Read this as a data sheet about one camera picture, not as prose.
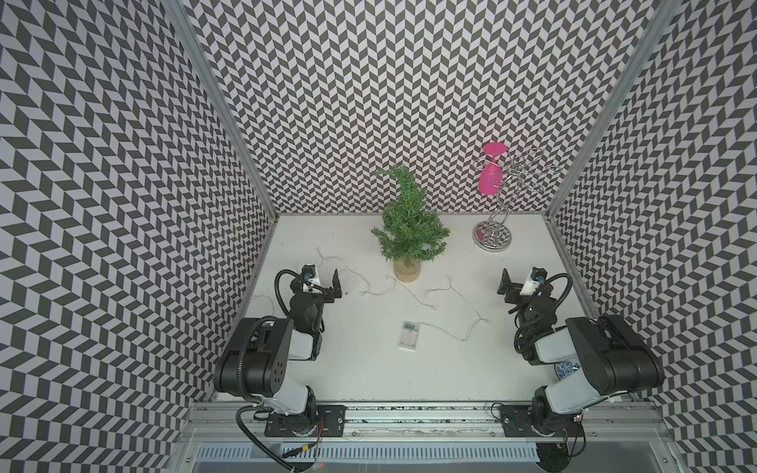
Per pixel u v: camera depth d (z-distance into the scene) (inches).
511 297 31.9
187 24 28.8
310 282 29.7
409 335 34.3
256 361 17.3
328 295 31.7
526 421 28.5
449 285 39.0
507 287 31.9
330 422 28.7
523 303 31.7
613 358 17.8
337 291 32.7
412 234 30.7
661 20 26.8
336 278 34.7
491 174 39.3
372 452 27.3
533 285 29.7
